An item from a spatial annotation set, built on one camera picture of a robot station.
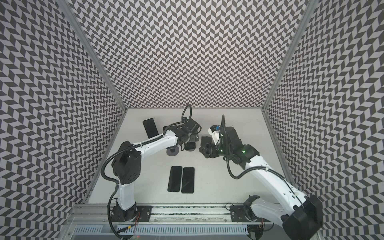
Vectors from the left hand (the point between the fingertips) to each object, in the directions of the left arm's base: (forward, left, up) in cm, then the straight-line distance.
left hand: (189, 136), depth 91 cm
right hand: (-16, -9, +9) cm, 20 cm away
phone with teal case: (-23, +1, -10) cm, 25 cm away
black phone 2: (-22, +8, -11) cm, 26 cm away
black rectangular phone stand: (-2, -9, -2) cm, 10 cm away
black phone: (+5, +24, +3) cm, 25 cm away
